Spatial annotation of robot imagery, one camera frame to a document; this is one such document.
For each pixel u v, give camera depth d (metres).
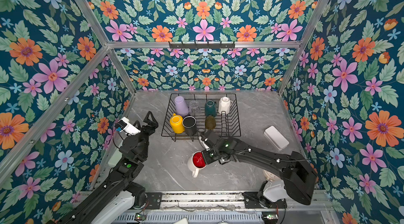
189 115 0.95
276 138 0.91
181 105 0.97
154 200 0.74
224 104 0.98
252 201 0.72
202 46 0.93
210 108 0.97
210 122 0.93
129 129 0.63
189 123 0.89
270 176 0.78
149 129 0.66
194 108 0.98
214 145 0.60
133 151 0.55
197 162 0.78
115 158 0.86
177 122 0.88
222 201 0.75
